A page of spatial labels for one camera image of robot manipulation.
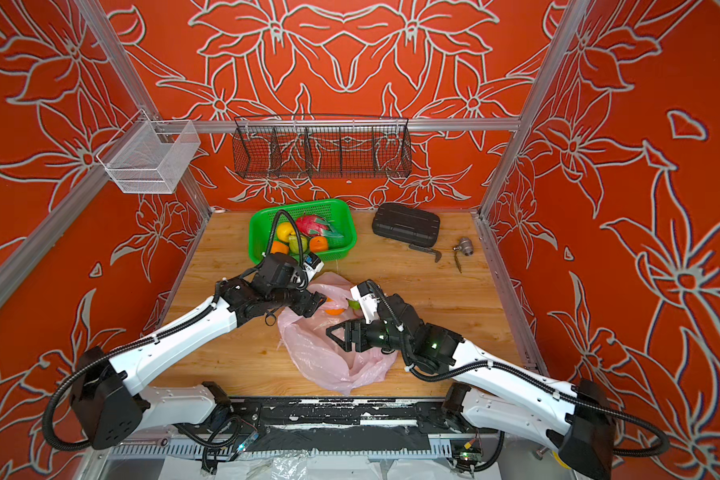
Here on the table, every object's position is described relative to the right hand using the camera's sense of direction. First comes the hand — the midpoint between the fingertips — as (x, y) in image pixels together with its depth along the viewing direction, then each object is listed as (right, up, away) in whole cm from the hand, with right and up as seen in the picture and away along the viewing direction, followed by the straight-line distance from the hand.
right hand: (330, 333), depth 67 cm
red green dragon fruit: (-9, +26, +38) cm, 47 cm away
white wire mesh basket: (-59, +48, +25) cm, 80 cm away
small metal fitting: (+46, +19, +39) cm, 63 cm away
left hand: (-5, +9, +12) cm, 15 cm away
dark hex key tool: (+32, +18, +40) cm, 54 cm away
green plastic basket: (-28, +28, +38) cm, 55 cm away
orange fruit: (-8, +20, +36) cm, 42 cm away
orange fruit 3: (-1, -1, +22) cm, 22 cm away
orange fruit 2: (-21, +19, +35) cm, 45 cm away
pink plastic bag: (-3, -9, +8) cm, 13 cm away
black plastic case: (+24, +27, +40) cm, 54 cm away
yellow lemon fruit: (-20, +25, +39) cm, 50 cm away
